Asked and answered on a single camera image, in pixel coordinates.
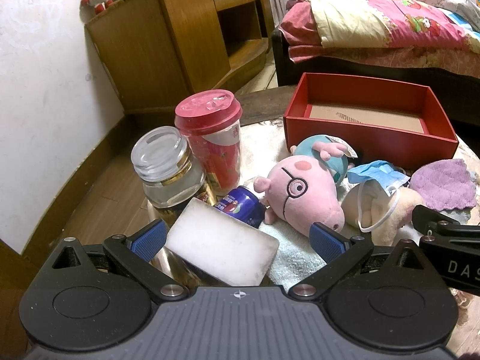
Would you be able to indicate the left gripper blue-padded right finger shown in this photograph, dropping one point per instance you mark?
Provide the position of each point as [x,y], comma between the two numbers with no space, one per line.
[329,245]

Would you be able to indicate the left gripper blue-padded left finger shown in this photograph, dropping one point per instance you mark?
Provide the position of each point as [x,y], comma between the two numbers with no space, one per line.
[131,256]

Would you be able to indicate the light blue towel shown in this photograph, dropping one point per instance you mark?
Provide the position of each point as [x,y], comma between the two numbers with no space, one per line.
[295,259]

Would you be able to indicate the cream plush toy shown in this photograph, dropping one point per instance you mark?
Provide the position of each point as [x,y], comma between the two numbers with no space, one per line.
[368,208]

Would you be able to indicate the purple fuzzy cloth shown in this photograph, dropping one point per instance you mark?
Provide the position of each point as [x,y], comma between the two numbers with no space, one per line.
[445,185]

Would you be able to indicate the pink pig plush toy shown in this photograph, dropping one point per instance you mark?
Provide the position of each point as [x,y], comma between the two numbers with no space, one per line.
[301,189]

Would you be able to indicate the white sponge block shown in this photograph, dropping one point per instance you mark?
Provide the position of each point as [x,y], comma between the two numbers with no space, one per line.
[221,246]

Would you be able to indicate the blue surgical mask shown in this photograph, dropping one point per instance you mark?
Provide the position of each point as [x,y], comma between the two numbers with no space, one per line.
[387,175]

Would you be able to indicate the red cardboard box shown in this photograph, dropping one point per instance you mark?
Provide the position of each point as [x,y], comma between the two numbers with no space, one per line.
[395,121]

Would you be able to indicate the clear glass jar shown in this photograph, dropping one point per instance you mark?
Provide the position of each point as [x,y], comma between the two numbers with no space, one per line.
[171,175]

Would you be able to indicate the small blue can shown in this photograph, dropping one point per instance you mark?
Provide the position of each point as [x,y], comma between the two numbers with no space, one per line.
[242,204]

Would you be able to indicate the red lidded plastic cup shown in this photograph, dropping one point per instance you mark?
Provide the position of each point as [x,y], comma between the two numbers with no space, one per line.
[210,120]

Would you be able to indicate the wooden cabinet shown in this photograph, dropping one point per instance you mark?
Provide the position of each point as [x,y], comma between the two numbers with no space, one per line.
[158,52]

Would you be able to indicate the pink floral quilt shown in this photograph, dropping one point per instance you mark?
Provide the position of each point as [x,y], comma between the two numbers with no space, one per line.
[385,33]

